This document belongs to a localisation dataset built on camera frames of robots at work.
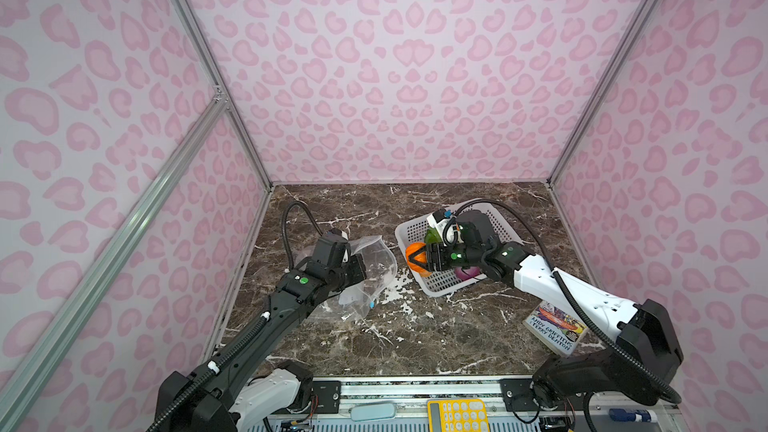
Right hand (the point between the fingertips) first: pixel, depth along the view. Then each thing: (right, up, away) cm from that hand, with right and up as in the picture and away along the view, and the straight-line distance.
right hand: (419, 255), depth 76 cm
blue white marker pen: (+45, -35, -7) cm, 58 cm away
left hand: (-13, -2, +3) cm, 14 cm away
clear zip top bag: (-17, -15, +10) cm, 24 cm away
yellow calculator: (+8, -36, -6) cm, 38 cm away
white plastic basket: (+10, -11, +17) cm, 22 cm away
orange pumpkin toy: (0, 0, -2) cm, 2 cm away
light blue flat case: (-10, -35, -6) cm, 37 cm away
